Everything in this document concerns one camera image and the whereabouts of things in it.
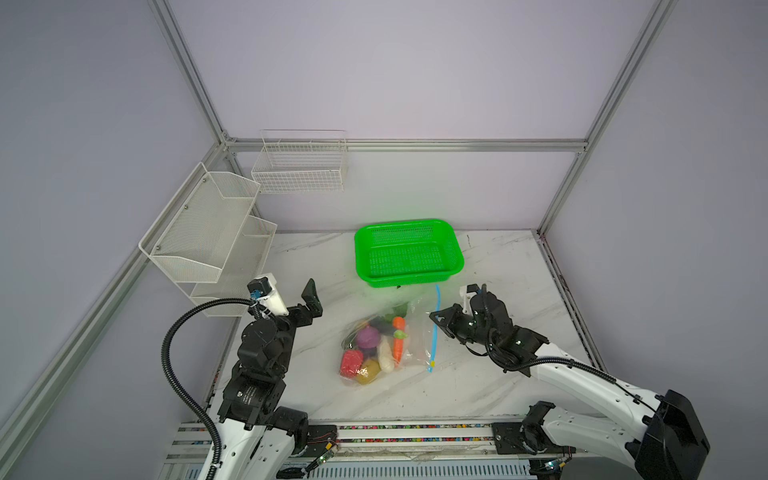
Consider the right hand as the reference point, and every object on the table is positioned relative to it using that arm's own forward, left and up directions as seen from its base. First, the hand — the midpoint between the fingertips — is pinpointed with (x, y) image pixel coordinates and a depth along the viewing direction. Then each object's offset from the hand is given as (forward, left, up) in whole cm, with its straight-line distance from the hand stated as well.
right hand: (425, 315), depth 76 cm
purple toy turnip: (-3, +15, -8) cm, 17 cm away
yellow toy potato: (-11, +14, -10) cm, 20 cm away
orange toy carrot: (-2, +7, -8) cm, 10 cm away
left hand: (0, +31, +12) cm, 33 cm away
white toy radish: (-6, +11, -12) cm, 17 cm away
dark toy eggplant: (+4, +11, -13) cm, 18 cm away
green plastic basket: (+38, +4, -18) cm, 42 cm away
